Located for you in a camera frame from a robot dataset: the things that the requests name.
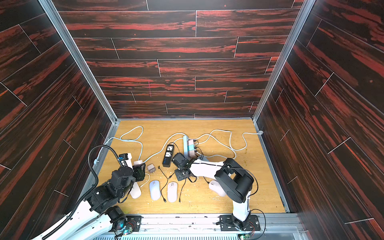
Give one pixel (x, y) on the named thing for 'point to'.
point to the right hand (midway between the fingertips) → (183, 172)
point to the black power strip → (167, 159)
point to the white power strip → (185, 140)
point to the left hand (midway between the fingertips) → (144, 165)
